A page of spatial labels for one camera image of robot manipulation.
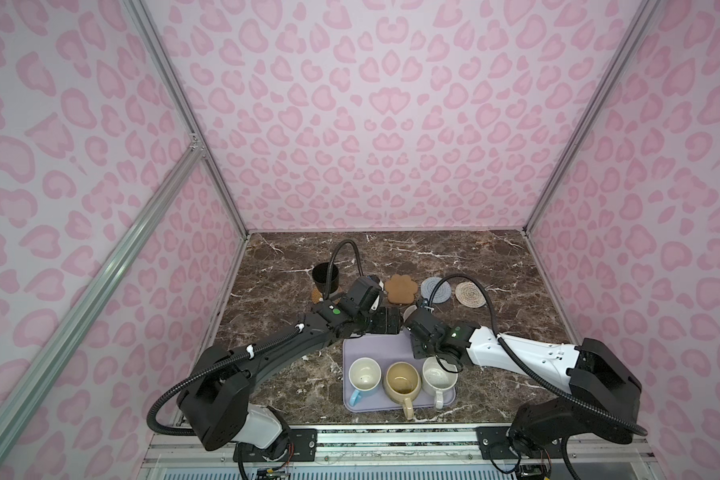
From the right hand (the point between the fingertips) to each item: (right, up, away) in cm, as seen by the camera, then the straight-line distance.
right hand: (419, 341), depth 85 cm
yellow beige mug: (-5, -11, -2) cm, 12 cm away
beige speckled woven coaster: (+20, +11, +18) cm, 29 cm away
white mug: (+5, -10, -2) cm, 11 cm away
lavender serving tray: (-10, -3, +4) cm, 11 cm away
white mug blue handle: (-15, -9, -1) cm, 18 cm away
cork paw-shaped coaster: (-3, +13, +20) cm, 23 cm away
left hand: (-7, +8, -4) cm, 11 cm away
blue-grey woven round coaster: (+10, +11, +16) cm, 22 cm away
